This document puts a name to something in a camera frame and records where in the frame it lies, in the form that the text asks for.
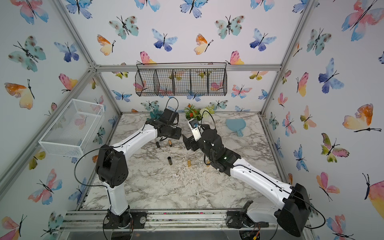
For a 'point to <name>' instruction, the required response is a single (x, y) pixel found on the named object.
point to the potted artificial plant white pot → (191, 112)
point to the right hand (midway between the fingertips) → (193, 128)
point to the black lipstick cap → (157, 144)
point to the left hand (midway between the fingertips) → (179, 132)
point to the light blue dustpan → (236, 124)
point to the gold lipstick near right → (208, 162)
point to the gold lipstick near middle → (189, 163)
